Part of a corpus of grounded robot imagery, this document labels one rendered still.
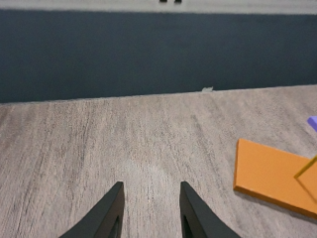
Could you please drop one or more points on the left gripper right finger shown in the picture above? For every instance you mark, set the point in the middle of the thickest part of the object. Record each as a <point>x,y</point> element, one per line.
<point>198,220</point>

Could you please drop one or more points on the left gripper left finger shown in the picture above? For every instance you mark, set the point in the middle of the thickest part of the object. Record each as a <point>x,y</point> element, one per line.
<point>104,219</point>

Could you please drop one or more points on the purple flat block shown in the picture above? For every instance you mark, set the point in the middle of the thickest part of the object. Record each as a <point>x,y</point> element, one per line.
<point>313,121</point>

